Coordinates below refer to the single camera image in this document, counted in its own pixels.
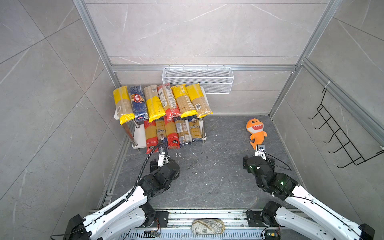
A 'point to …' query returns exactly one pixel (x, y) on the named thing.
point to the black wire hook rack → (356, 158)
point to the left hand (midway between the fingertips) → (163, 157)
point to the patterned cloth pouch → (208, 226)
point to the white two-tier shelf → (138, 135)
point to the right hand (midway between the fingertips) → (254, 156)
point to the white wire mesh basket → (212, 80)
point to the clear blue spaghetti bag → (182, 130)
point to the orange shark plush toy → (255, 127)
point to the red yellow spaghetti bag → (151, 136)
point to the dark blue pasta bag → (161, 135)
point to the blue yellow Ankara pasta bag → (195, 128)
